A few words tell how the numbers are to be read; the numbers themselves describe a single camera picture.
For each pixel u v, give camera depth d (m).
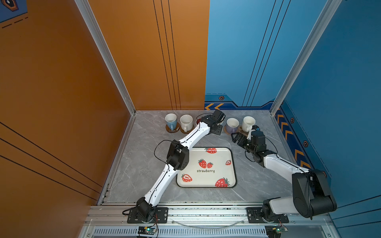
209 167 0.90
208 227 0.71
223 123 1.00
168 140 0.65
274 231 0.71
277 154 0.62
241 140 0.80
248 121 1.04
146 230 0.71
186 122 1.02
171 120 1.03
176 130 1.08
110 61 0.89
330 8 0.70
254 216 0.72
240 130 1.07
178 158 0.65
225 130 1.07
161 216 0.74
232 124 1.05
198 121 0.87
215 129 0.91
